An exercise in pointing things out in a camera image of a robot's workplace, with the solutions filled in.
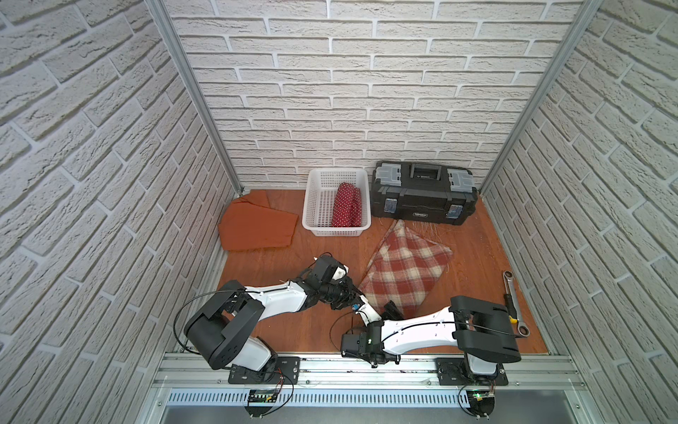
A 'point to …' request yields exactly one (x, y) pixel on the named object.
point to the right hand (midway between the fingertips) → (387, 312)
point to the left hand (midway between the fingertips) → (368, 295)
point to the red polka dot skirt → (347, 206)
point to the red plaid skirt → (401, 268)
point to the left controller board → (260, 401)
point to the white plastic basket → (320, 185)
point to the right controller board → (480, 402)
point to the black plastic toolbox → (425, 193)
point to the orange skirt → (249, 222)
